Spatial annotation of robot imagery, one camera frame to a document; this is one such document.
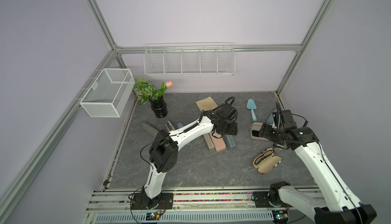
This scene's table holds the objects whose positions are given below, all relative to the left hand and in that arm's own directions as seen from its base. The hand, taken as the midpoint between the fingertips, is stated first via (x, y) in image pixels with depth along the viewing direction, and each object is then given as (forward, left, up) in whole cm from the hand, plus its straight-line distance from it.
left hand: (234, 132), depth 82 cm
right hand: (-3, -15, +5) cm, 16 cm away
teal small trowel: (+29, -22, -14) cm, 39 cm away
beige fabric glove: (+32, +12, -14) cm, 37 cm away
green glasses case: (-1, +13, -8) cm, 16 cm away
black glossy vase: (+26, +44, -6) cm, 52 cm away
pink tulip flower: (+29, +35, +12) cm, 47 cm away
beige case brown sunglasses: (+13, +38, -10) cm, 41 cm away
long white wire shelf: (+50, +22, +14) cm, 57 cm away
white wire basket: (+21, +68, +12) cm, 72 cm away
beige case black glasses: (-13, -17, -13) cm, 25 cm away
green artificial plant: (+24, +48, +13) cm, 55 cm away
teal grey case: (-1, +2, -8) cm, 9 cm away
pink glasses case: (+1, +8, -12) cm, 14 cm away
